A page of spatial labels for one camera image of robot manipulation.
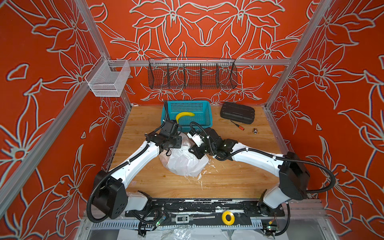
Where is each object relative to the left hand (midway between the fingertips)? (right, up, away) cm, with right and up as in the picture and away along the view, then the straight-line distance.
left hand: (177, 139), depth 83 cm
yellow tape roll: (+23, -36, -14) cm, 45 cm away
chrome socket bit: (+53, +3, +20) cm, 57 cm away
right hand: (+5, -5, -4) cm, 9 cm away
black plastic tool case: (+43, +16, +25) cm, 52 cm away
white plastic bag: (+2, -12, -3) cm, 13 cm away
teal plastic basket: (+17, +19, +31) cm, 40 cm away
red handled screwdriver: (+44, +6, +24) cm, 50 cm away
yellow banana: (+2, +15, +28) cm, 32 cm away
